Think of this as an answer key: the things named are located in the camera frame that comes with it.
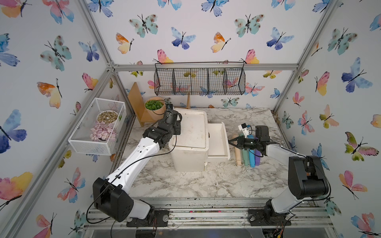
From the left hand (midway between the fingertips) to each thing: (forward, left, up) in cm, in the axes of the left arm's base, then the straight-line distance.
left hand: (175, 122), depth 80 cm
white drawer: (-5, -25, -21) cm, 33 cm away
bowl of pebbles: (-3, +31, +9) cm, 32 cm away
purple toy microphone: (-10, -49, -25) cm, 56 cm away
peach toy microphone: (-5, -38, -23) cm, 44 cm away
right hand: (-5, -31, -12) cm, 33 cm away
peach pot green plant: (+19, +15, -7) cm, 25 cm away
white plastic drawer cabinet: (-16, -8, 0) cm, 18 cm away
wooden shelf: (+24, +28, -8) cm, 38 cm away
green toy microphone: (-7, -41, -23) cm, 48 cm away
